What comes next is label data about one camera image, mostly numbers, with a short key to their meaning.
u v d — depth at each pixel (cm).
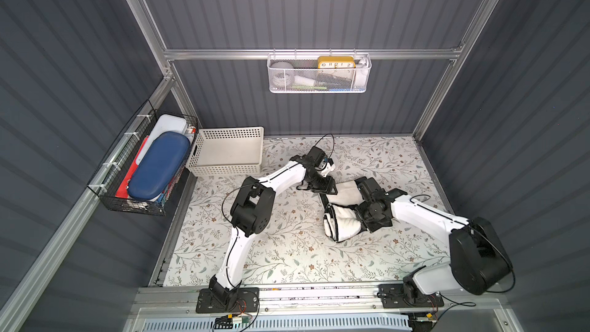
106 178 60
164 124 79
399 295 73
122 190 64
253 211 58
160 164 68
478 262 43
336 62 87
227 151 115
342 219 83
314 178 82
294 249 84
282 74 83
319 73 91
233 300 67
